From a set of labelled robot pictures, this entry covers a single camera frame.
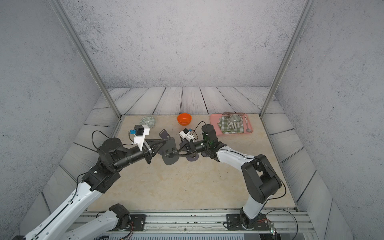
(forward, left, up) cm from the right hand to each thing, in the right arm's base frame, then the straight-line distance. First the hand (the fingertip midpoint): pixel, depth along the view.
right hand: (178, 156), depth 71 cm
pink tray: (+49, -22, -25) cm, 60 cm away
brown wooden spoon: (+53, -33, -23) cm, 66 cm away
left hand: (-1, +3, +12) cm, 13 cm away
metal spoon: (+36, -45, -24) cm, 62 cm away
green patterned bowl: (+42, +29, -20) cm, 55 cm away
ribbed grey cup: (+42, -36, -22) cm, 60 cm away
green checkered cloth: (+42, -27, -23) cm, 55 cm away
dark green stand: (-1, +3, +6) cm, 7 cm away
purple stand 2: (+14, -5, -25) cm, 29 cm away
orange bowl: (+44, +2, -20) cm, 48 cm away
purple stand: (+24, +13, -14) cm, 31 cm away
